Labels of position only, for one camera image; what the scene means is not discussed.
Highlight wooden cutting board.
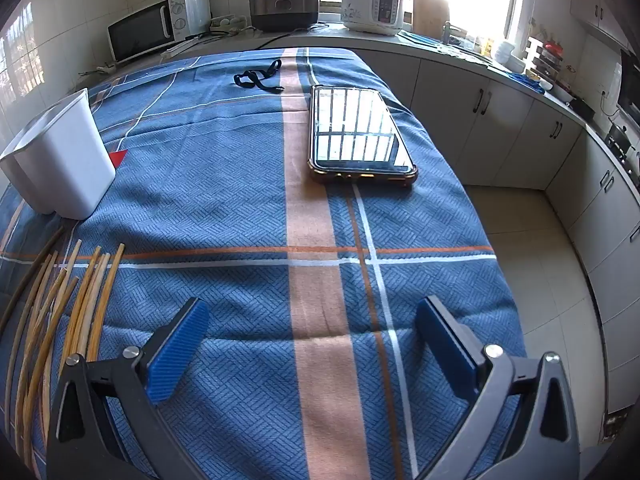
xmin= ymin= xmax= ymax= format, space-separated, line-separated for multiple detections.
xmin=412 ymin=0 xmax=451 ymax=38

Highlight black range hood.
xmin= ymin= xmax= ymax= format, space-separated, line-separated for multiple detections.
xmin=617 ymin=50 xmax=640 ymax=111

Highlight white wall cabinets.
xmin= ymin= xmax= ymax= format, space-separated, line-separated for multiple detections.
xmin=570 ymin=0 xmax=637 ymax=51

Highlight dark brown chopstick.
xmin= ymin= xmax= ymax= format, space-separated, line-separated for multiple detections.
xmin=0 ymin=225 xmax=66 ymax=331

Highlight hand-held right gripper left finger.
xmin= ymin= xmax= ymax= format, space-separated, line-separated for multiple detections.
xmin=46 ymin=297 xmax=211 ymax=480

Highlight white plastic utensil holder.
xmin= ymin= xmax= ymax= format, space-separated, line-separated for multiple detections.
xmin=0 ymin=88 xmax=117 ymax=221

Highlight white pressure cooker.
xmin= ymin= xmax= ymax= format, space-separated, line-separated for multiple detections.
xmin=340 ymin=0 xmax=410 ymax=37

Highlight smartphone in brown case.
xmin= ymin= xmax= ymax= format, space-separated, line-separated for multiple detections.
xmin=307 ymin=84 xmax=419 ymax=187

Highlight spice rack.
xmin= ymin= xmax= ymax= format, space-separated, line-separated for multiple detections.
xmin=525 ymin=35 xmax=566 ymax=82

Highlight black strap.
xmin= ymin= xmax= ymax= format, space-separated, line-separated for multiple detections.
xmin=233 ymin=59 xmax=285 ymax=95

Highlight white base cabinets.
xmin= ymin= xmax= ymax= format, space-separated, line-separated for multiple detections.
xmin=350 ymin=47 xmax=640 ymax=416

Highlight black and white microwave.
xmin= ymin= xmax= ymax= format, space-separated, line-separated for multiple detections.
xmin=107 ymin=0 xmax=193 ymax=65

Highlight pile of bamboo chopsticks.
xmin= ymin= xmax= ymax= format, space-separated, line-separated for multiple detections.
xmin=2 ymin=240 xmax=126 ymax=466

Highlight black rice cooker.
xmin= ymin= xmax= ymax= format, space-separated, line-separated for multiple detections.
xmin=249 ymin=0 xmax=321 ymax=32

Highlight blue plaid tablecloth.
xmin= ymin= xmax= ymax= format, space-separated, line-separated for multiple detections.
xmin=0 ymin=47 xmax=527 ymax=480

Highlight gas stove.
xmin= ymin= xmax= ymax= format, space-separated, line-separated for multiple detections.
xmin=604 ymin=121 xmax=640 ymax=173

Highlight blue dish cloth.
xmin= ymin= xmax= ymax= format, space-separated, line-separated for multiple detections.
xmin=507 ymin=72 xmax=546 ymax=94

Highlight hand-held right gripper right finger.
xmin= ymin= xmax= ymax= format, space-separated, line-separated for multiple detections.
xmin=416 ymin=296 xmax=581 ymax=480

